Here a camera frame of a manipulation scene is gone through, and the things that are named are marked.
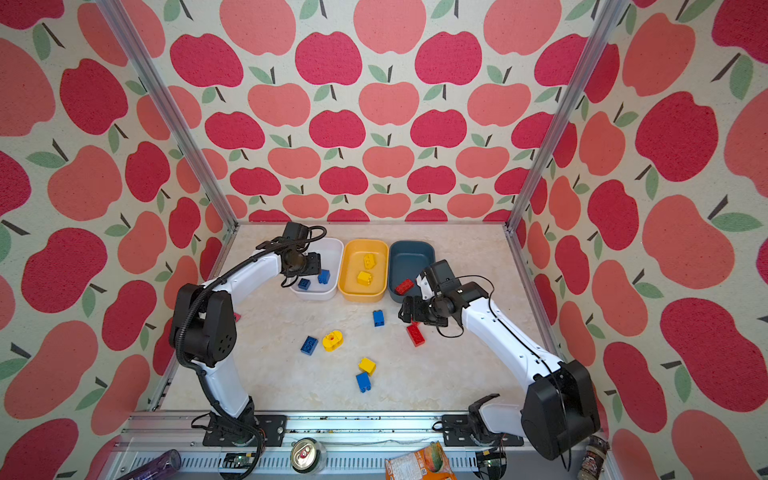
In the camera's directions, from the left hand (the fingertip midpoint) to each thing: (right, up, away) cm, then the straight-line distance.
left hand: (317, 268), depth 97 cm
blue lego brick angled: (0, -23, -8) cm, 24 cm away
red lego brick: (+29, -7, +3) cm, 30 cm away
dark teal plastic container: (+31, +2, +14) cm, 34 cm away
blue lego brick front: (+16, -30, -16) cm, 38 cm away
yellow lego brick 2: (+17, +2, +10) cm, 20 cm away
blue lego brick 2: (+20, -16, -4) cm, 26 cm away
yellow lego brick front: (+17, -27, -13) cm, 35 cm away
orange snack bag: (+33, -44, -28) cm, 62 cm away
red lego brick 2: (+32, -20, -7) cm, 38 cm away
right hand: (+31, -12, -15) cm, 37 cm away
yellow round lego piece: (+7, -21, -9) cm, 24 cm away
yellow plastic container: (+15, -1, +8) cm, 17 cm away
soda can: (+6, -38, -34) cm, 51 cm away
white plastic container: (+2, -6, +7) cm, 10 cm away
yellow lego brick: (+15, -4, +5) cm, 16 cm away
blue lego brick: (+1, -3, +5) cm, 6 cm away
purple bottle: (-29, -44, -31) cm, 61 cm away
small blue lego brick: (-5, -6, +4) cm, 9 cm away
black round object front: (+49, -47, -24) cm, 72 cm away
